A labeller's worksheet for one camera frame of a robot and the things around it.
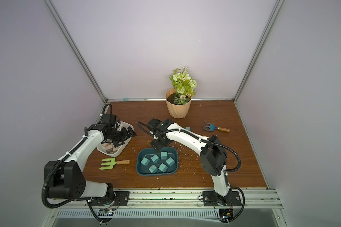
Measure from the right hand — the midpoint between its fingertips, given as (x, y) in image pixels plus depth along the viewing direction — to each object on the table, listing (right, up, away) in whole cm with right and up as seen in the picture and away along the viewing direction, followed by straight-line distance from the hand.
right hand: (161, 144), depth 83 cm
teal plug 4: (+1, -13, -1) cm, 13 cm away
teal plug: (-4, -9, +3) cm, 11 cm away
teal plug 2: (+1, -8, +4) cm, 9 cm away
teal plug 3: (-4, -14, -2) cm, 15 cm away
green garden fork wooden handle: (-31, -12, +3) cm, 33 cm away
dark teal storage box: (-7, -12, +2) cm, 14 cm away
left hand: (-18, +5, +3) cm, 19 cm away
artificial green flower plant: (+15, +37, +9) cm, 41 cm away
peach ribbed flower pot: (+10, +21, +16) cm, 28 cm away
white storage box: (-35, -5, +7) cm, 36 cm away
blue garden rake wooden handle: (+36, +8, +21) cm, 42 cm away
